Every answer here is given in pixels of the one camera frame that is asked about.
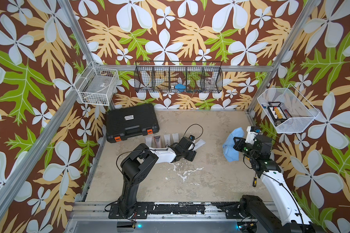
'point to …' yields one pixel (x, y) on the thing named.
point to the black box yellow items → (277, 114)
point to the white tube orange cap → (175, 138)
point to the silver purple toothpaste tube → (157, 139)
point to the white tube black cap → (167, 138)
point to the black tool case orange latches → (129, 122)
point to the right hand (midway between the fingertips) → (233, 137)
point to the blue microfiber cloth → (231, 154)
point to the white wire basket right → (287, 110)
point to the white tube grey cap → (199, 143)
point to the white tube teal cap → (148, 141)
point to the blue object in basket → (180, 87)
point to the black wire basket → (178, 76)
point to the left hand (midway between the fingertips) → (192, 149)
